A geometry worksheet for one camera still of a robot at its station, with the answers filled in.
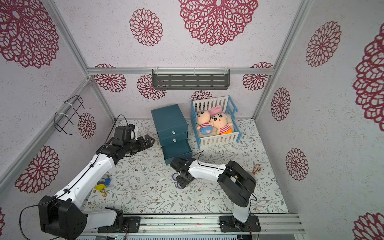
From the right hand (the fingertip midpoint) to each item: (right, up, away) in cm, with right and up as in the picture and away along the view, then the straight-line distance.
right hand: (188, 180), depth 88 cm
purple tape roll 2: (-5, -1, -8) cm, 10 cm away
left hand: (-22, +22, -7) cm, 32 cm away
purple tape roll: (-8, +2, +1) cm, 9 cm away
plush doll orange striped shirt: (+22, +36, +12) cm, 44 cm away
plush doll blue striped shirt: (+11, +33, +14) cm, 37 cm away
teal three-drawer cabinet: (-10, +28, 0) cm, 30 cm away
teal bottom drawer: (-5, +17, +8) cm, 20 cm away
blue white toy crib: (+17, +23, +12) cm, 31 cm away
